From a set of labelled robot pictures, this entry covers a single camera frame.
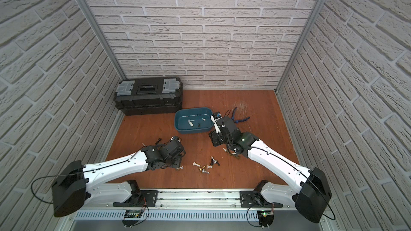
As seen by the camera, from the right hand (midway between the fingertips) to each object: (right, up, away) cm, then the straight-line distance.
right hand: (214, 133), depth 79 cm
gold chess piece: (-17, -19, +3) cm, 26 cm away
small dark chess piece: (-9, +1, +22) cm, 24 cm away
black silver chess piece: (0, -16, +5) cm, 17 cm away
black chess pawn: (-33, -6, +14) cm, 36 cm away
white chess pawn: (-11, -17, +4) cm, 21 cm away
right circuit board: (+23, -37, -8) cm, 45 cm away
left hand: (-17, -14, +3) cm, 23 cm away
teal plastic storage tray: (-8, +7, +27) cm, 29 cm away
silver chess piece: (-15, +3, +21) cm, 26 cm away
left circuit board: (-39, -37, -6) cm, 54 cm away
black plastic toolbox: (-38, +20, +13) cm, 45 cm away
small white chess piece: (-3, -19, +4) cm, 20 cm away
